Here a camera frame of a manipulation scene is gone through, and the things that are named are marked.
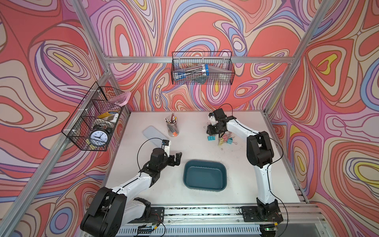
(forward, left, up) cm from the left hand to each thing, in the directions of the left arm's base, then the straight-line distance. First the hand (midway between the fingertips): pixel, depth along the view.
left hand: (176, 152), depth 87 cm
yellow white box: (+8, +32, +24) cm, 40 cm away
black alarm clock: (-4, +34, +22) cm, 41 cm away
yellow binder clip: (+11, -29, -5) cm, 32 cm away
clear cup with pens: (+18, +3, +7) cm, 20 cm away
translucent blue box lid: (+18, +17, -7) cm, 26 cm away
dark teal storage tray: (-11, -17, -8) cm, 22 cm away
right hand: (+18, -23, -5) cm, 30 cm away
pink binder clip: (+15, -33, -6) cm, 36 cm away
